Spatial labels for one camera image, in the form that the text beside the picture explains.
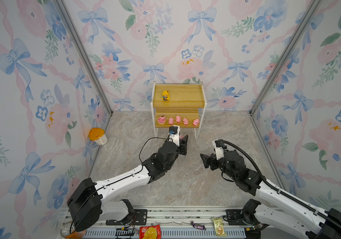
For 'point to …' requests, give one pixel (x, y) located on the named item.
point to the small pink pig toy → (181, 137)
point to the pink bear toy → (162, 119)
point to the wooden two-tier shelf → (182, 105)
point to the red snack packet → (150, 232)
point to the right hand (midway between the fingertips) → (208, 151)
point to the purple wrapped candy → (199, 227)
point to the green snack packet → (219, 227)
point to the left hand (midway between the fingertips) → (185, 134)
